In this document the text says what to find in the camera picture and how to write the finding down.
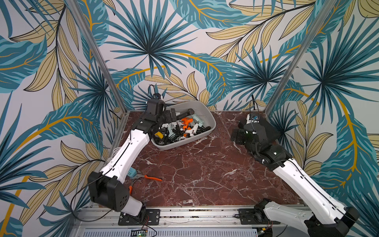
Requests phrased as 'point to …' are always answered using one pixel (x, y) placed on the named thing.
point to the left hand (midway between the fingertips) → (165, 114)
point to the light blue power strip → (132, 172)
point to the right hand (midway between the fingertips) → (243, 130)
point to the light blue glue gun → (199, 121)
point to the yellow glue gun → (160, 135)
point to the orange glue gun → (186, 120)
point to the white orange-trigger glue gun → (194, 130)
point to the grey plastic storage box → (200, 108)
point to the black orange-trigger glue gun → (190, 111)
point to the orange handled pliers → (139, 175)
